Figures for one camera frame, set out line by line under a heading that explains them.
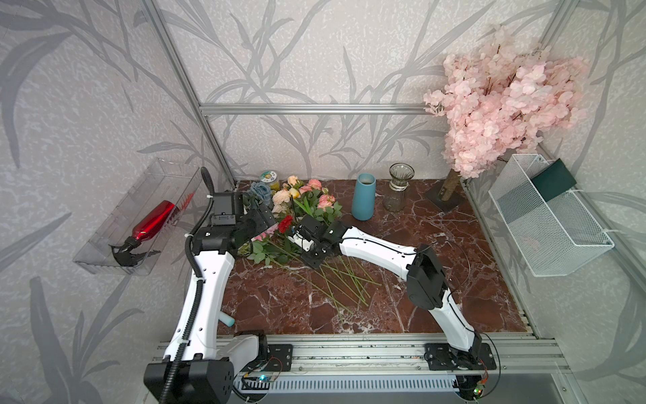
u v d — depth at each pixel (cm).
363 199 99
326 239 63
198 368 36
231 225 53
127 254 59
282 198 99
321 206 105
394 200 115
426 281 52
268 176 112
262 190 100
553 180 72
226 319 79
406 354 75
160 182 77
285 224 93
